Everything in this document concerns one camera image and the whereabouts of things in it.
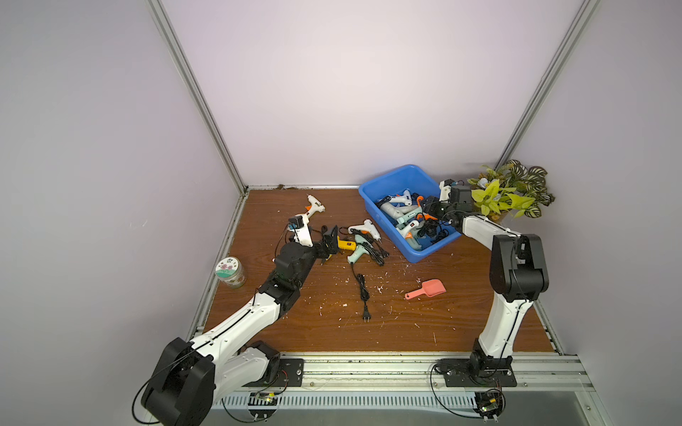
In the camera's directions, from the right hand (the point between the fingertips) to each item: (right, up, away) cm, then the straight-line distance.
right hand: (428, 196), depth 99 cm
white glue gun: (-23, -12, +5) cm, 27 cm away
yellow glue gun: (-32, -18, -2) cm, 37 cm away
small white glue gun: (-45, -3, +14) cm, 47 cm away
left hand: (-37, -10, -22) cm, 44 cm away
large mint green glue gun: (-6, -18, -2) cm, 19 cm away
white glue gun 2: (-6, 0, +14) cm, 15 cm away
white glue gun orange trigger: (-9, -13, -2) cm, 15 cm away
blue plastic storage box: (+3, -15, +1) cm, 15 cm away
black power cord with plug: (-25, -34, -11) cm, 43 cm away
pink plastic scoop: (-2, -32, -10) cm, 34 cm away
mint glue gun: (-11, -11, +1) cm, 15 cm away
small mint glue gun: (-26, -20, -2) cm, 33 cm away
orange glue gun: (-2, -7, +1) cm, 8 cm away
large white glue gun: (-11, -6, +5) cm, 14 cm away
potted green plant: (+29, +3, -5) cm, 29 cm away
